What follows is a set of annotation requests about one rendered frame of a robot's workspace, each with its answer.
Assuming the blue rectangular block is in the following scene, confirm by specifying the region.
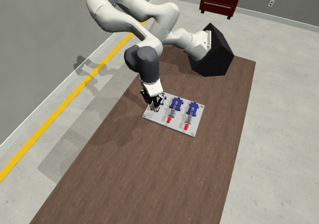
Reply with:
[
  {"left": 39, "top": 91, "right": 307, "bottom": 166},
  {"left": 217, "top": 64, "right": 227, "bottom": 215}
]
[{"left": 187, "top": 102, "right": 198, "bottom": 116}]

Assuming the blue metal block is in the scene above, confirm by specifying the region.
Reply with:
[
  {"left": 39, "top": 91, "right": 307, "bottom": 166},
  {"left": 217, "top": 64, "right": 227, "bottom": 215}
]
[{"left": 170, "top": 98, "right": 183, "bottom": 111}]

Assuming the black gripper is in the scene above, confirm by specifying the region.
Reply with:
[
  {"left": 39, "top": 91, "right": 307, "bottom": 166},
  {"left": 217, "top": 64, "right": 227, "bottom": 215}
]
[{"left": 140, "top": 88, "right": 164, "bottom": 112}]

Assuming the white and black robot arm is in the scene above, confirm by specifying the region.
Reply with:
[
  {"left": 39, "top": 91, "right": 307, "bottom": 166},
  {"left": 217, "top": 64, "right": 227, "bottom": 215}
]
[{"left": 86, "top": 0, "right": 211, "bottom": 98}]

